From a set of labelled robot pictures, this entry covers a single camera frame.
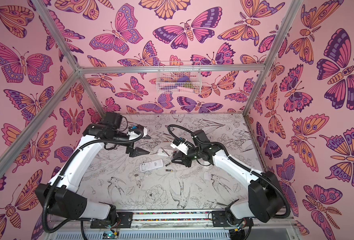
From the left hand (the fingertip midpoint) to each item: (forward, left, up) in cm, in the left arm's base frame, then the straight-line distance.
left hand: (148, 142), depth 71 cm
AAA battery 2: (-3, -9, -27) cm, 28 cm away
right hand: (-3, -12, -10) cm, 15 cm away
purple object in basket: (+46, -17, +5) cm, 49 cm away
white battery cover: (-6, -30, -27) cm, 41 cm away
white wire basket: (+40, -20, +6) cm, 45 cm away
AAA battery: (+1, -6, -27) cm, 28 cm away
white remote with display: (+1, +3, -27) cm, 27 cm away
